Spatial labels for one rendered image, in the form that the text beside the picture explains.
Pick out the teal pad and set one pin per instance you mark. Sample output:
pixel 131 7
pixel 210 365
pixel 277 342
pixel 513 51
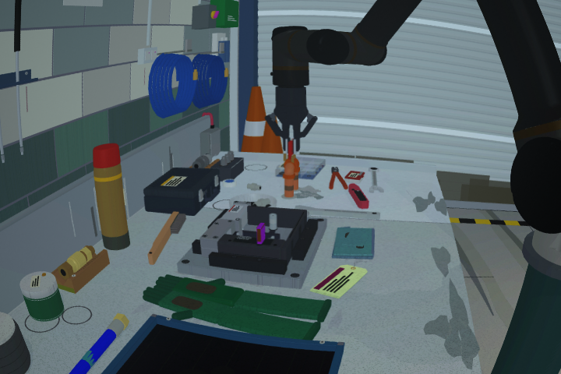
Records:
pixel 354 245

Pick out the wooden block with brass roller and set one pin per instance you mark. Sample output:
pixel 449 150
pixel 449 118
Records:
pixel 82 271

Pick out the red pliers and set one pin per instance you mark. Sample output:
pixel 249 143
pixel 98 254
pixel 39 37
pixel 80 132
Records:
pixel 333 180

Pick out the white tape roll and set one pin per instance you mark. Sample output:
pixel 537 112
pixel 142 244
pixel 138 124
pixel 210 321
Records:
pixel 229 183

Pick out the black case with yellow label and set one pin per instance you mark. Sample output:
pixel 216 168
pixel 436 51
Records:
pixel 177 194

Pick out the grey fitting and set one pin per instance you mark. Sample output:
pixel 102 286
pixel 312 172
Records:
pixel 254 186
pixel 265 202

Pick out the green glove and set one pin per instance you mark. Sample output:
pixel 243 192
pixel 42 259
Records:
pixel 271 304
pixel 243 322

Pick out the blue pillar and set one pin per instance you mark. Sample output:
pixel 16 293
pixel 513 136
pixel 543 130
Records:
pixel 248 46

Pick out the red utility knife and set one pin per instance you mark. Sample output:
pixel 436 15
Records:
pixel 358 196

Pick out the black block with grey cylinders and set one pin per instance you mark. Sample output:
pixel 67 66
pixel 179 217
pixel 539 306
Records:
pixel 233 168

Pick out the green and white tin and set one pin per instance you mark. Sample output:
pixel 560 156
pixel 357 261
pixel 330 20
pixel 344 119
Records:
pixel 42 299

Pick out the orange cone with white band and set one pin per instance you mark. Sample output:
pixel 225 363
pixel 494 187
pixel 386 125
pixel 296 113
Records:
pixel 255 126

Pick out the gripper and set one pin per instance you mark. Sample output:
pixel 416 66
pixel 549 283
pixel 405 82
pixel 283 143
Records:
pixel 291 105

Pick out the yellow tag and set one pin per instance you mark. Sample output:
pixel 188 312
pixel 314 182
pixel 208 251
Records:
pixel 339 281

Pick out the white wall socket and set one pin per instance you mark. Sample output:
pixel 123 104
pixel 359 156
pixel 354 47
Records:
pixel 146 55

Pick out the grey and black dome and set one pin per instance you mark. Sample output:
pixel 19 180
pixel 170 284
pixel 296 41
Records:
pixel 0 348

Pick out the blue framed black mat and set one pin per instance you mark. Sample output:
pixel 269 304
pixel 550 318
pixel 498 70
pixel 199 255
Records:
pixel 215 350

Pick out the blue wall bracket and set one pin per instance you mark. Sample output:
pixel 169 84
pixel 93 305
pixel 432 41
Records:
pixel 4 80

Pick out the green wall box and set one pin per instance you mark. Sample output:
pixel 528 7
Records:
pixel 225 13

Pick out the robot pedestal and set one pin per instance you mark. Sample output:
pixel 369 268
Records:
pixel 542 327

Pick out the grey roller shutter door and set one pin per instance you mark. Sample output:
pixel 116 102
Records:
pixel 425 117

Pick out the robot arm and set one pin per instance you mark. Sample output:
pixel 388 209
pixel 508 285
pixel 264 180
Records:
pixel 519 70

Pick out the grey test cradle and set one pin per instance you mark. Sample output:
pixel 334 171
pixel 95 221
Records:
pixel 304 276

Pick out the blue tube with yellow cap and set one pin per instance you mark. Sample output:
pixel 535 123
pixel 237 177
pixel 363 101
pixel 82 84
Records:
pixel 100 343

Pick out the black and white wall pipe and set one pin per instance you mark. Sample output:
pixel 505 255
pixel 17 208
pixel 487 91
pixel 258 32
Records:
pixel 17 28

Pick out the grey wall box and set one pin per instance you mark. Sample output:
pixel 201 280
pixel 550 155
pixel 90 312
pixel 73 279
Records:
pixel 200 16

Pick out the steel ruler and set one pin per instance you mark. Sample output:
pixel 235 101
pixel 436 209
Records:
pixel 339 212

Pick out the brown cylinder with red cap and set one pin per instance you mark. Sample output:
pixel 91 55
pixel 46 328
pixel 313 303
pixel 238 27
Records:
pixel 111 205

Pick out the brown cardboard box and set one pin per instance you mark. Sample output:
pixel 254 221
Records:
pixel 477 187

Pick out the clear parts box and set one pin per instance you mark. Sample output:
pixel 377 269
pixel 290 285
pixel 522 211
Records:
pixel 311 167

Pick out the white cylinder knob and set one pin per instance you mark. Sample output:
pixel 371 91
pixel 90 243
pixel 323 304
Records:
pixel 273 220

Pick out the red card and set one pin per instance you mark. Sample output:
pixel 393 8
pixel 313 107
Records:
pixel 354 175

